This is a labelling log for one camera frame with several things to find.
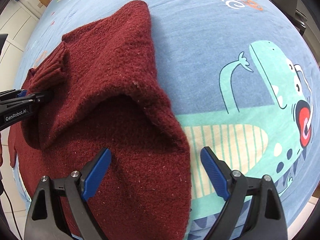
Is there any dark red knitted sweater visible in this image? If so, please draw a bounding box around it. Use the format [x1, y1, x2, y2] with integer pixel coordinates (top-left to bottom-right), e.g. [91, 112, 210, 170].
[8, 1, 191, 239]

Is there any white wardrobe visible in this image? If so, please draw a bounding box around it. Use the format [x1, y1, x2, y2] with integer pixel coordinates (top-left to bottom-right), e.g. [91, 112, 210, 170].
[1, 0, 39, 90]

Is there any blue cartoon dinosaur bedsheet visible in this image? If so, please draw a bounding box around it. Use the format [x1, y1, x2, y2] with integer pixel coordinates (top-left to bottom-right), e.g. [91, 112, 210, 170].
[16, 0, 319, 239]

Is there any grey office chair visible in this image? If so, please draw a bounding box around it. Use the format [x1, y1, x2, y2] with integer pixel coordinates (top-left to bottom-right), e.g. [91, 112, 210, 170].
[297, 0, 319, 54]

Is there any black cable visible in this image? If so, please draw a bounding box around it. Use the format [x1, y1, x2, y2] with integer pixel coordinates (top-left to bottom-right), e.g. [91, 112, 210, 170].
[2, 187, 22, 240]

